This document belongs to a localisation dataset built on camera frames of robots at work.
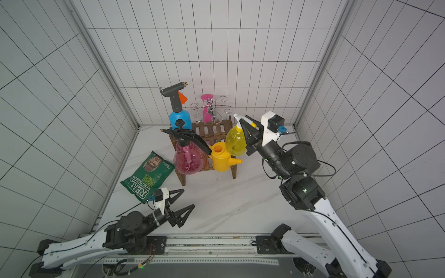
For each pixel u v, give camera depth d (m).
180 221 0.59
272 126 0.39
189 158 0.76
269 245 0.71
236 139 0.64
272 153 0.44
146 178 0.88
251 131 0.45
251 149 0.44
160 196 0.56
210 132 0.81
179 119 0.60
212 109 0.90
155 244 0.72
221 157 0.72
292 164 0.37
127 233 0.53
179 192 0.69
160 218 0.59
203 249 0.73
